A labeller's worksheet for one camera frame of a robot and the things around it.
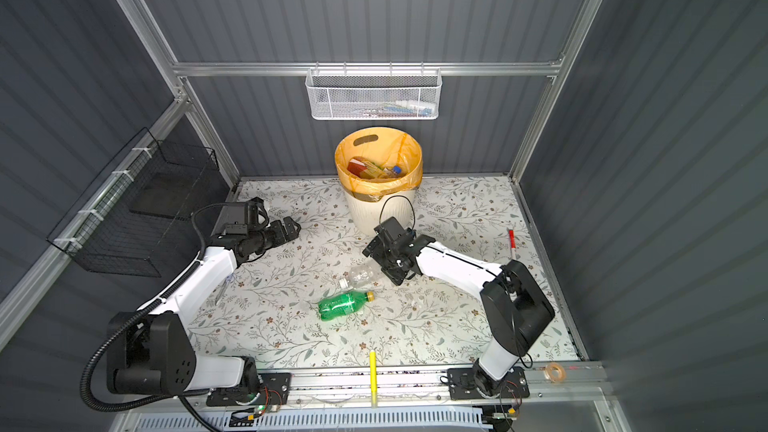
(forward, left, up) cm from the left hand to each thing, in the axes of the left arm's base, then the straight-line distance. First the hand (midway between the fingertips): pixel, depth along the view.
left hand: (286, 231), depth 88 cm
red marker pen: (+2, -73, -13) cm, 74 cm away
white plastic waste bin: (+5, -24, +1) cm, 25 cm away
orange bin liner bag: (+27, -31, +9) cm, 42 cm away
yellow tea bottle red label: (+18, -22, +8) cm, 30 cm away
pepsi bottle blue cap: (+23, -34, +2) cm, 41 cm away
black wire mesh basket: (-3, +32, +14) cm, 35 cm away
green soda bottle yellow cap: (-19, -17, -9) cm, 27 cm away
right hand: (-9, -26, -5) cm, 28 cm away
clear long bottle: (-10, -21, -12) cm, 26 cm away
